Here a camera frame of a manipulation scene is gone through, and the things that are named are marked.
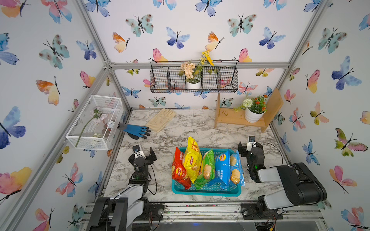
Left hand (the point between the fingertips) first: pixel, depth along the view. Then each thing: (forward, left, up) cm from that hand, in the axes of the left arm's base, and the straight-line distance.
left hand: (144, 148), depth 87 cm
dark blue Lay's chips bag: (-18, -42, +10) cm, 47 cm away
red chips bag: (-18, -21, +8) cm, 29 cm away
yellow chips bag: (-15, -28, +15) cm, 35 cm away
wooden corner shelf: (+26, -62, -3) cm, 67 cm away
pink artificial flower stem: (+7, +20, +21) cm, 30 cm away
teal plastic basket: (-23, -50, -9) cm, 55 cm away
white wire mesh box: (+1, +20, +19) cm, 28 cm away
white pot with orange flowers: (+24, -71, +7) cm, 76 cm away
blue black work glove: (+18, +12, -8) cm, 23 cm away
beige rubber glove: (+31, -6, -9) cm, 33 cm away
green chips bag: (-17, -35, +8) cm, 40 cm away
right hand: (+4, -65, -1) cm, 65 cm away
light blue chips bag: (-20, -49, +8) cm, 53 cm away
